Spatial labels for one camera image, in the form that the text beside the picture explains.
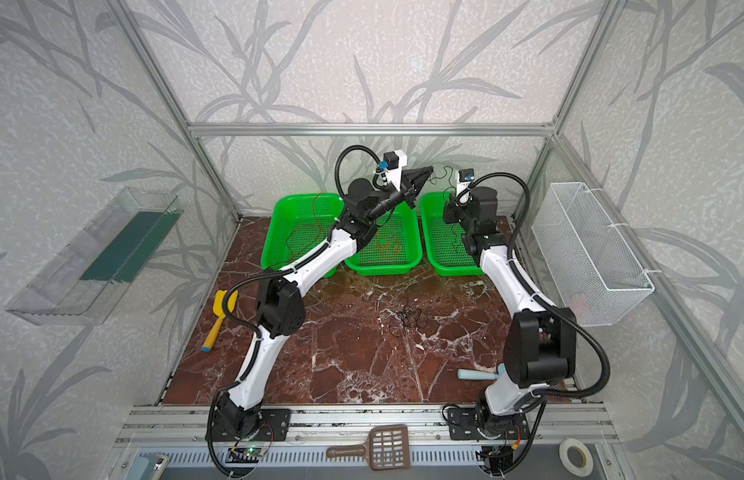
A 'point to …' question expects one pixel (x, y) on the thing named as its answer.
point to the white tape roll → (563, 454)
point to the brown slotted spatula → (388, 447)
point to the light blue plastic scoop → (470, 374)
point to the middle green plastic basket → (407, 225)
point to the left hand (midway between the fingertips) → (437, 163)
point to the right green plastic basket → (449, 255)
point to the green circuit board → (255, 452)
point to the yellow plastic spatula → (218, 309)
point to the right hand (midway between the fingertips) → (453, 185)
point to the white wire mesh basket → (595, 273)
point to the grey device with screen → (148, 468)
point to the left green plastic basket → (296, 225)
